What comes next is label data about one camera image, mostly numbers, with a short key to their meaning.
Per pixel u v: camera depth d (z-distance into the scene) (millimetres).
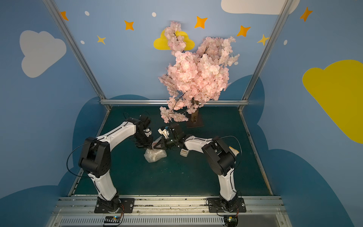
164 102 1153
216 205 750
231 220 733
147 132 823
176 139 765
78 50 857
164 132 861
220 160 516
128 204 749
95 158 486
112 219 730
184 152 913
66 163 457
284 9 704
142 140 783
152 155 840
